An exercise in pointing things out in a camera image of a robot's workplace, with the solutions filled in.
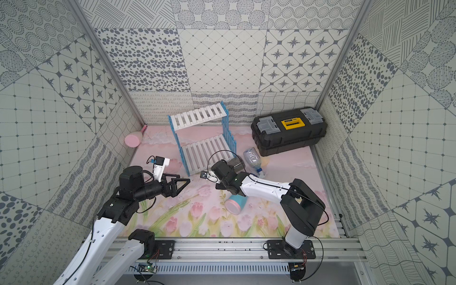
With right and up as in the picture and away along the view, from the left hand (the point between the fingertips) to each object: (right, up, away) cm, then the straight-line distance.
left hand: (181, 174), depth 71 cm
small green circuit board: (-12, -38, -1) cm, 40 cm away
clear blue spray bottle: (+32, +3, +25) cm, 41 cm away
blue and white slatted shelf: (+2, +16, +42) cm, 45 cm away
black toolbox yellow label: (+51, +19, +25) cm, 60 cm away
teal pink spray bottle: (+23, -15, +7) cm, 28 cm away
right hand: (+17, -2, +18) cm, 24 cm away
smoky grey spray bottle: (+24, 0, +30) cm, 38 cm away
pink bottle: (-40, +15, +36) cm, 56 cm away
